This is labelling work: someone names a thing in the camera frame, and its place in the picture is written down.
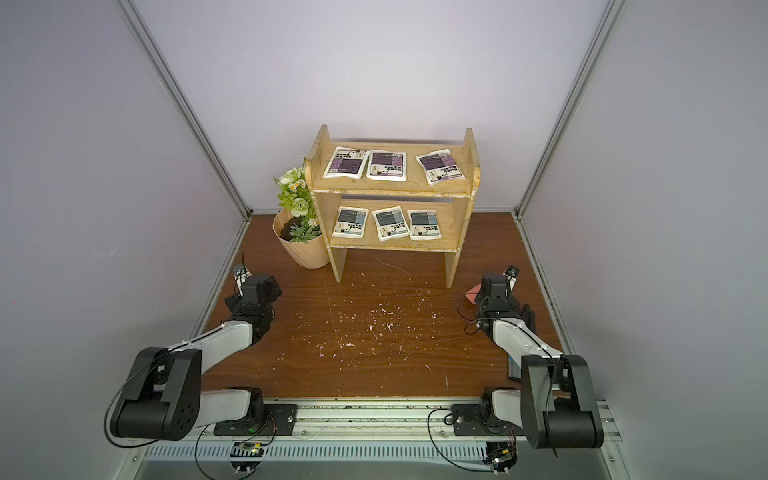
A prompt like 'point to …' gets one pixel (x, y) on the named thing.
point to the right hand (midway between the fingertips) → (504, 281)
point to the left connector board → (246, 456)
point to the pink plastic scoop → (472, 293)
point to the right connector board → (501, 455)
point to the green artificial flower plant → (296, 197)
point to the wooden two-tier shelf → (390, 196)
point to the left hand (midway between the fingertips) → (256, 282)
